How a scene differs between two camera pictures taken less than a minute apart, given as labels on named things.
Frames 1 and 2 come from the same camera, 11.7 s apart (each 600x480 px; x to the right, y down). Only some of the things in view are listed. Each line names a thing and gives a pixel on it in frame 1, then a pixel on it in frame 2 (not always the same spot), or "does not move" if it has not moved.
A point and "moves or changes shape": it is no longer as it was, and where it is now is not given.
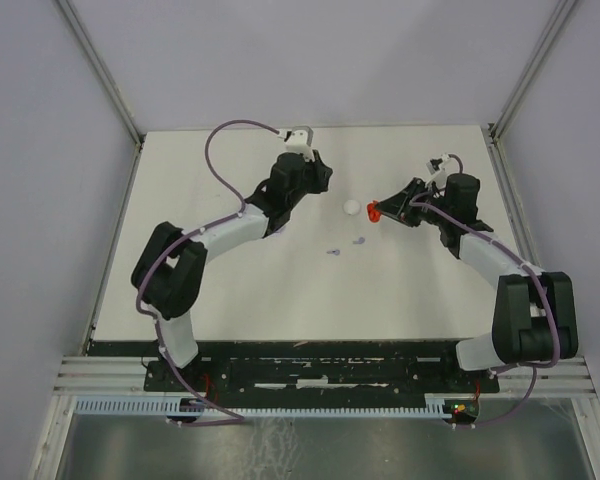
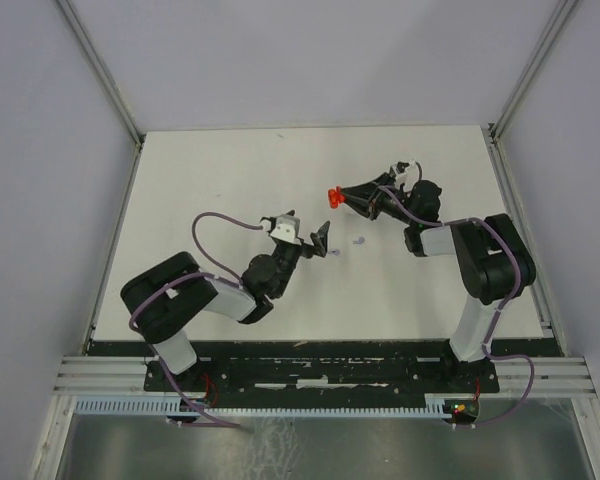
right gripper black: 414,190 → 369,208
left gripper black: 322,173 → 319,241
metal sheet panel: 539,440 does not move
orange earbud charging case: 374,214 moves or changes shape
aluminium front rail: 106,376 does not move
